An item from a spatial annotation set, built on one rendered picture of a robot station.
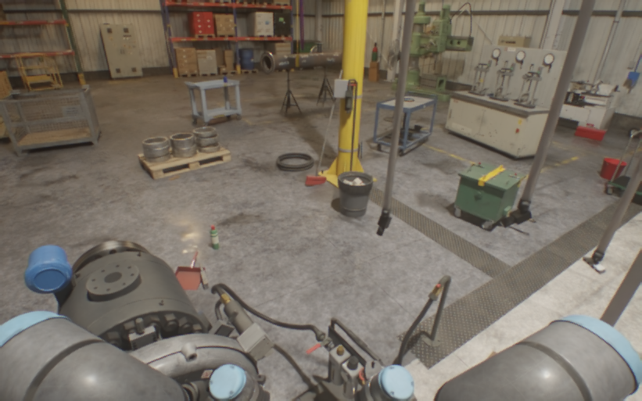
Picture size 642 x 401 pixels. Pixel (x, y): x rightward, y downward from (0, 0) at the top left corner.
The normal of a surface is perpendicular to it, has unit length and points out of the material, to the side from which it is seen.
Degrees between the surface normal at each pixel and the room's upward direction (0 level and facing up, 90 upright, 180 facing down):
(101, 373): 30
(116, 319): 6
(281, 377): 0
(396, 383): 19
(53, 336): 15
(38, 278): 90
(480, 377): 47
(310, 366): 0
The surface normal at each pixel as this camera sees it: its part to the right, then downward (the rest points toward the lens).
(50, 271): 0.62, 0.38
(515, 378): -0.46, -0.73
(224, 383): -0.11, -0.69
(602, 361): 0.19, -0.62
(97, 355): 0.39, -0.92
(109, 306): -0.10, -0.83
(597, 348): 0.11, -0.77
